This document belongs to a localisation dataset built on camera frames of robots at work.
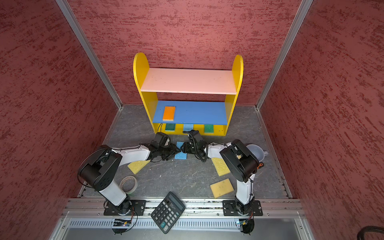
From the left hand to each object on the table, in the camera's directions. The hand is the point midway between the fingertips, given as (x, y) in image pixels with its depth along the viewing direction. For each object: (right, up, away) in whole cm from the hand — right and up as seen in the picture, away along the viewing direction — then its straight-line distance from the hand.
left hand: (179, 155), depth 92 cm
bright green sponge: (+20, +16, +12) cm, 28 cm away
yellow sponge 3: (+25, -15, -12) cm, 32 cm away
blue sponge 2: (+5, +17, +12) cm, 22 cm away
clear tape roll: (-27, -14, -10) cm, 32 cm away
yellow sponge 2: (+26, -6, -4) cm, 27 cm away
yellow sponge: (-25, -6, -4) cm, 26 cm away
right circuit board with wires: (+36, -30, -21) cm, 51 cm away
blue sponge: (+1, 0, 0) cm, 1 cm away
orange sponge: (-7, +26, +3) cm, 27 cm away
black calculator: (-3, -23, -21) cm, 31 cm away
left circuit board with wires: (-27, -29, -19) cm, 44 cm away
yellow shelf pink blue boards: (+4, +37, +30) cm, 48 cm away
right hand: (+2, +2, +2) cm, 4 cm away
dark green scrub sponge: (-8, +17, +11) cm, 22 cm away
